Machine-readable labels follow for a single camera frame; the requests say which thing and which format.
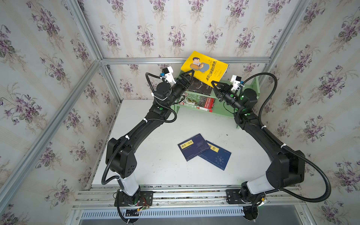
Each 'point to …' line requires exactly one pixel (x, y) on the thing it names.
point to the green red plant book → (200, 102)
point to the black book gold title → (198, 86)
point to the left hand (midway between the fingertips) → (193, 73)
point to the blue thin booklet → (216, 155)
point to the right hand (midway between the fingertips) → (217, 82)
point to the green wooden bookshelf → (255, 83)
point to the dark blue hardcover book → (193, 146)
